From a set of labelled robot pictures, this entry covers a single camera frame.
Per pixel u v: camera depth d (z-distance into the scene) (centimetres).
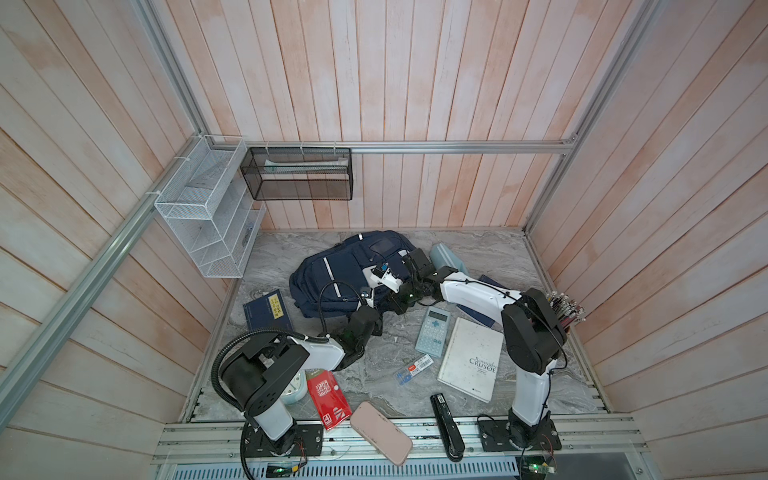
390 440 73
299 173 104
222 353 44
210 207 69
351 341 71
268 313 95
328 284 93
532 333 50
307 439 73
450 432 72
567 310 77
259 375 46
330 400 80
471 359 86
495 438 73
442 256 107
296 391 79
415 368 84
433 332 91
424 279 73
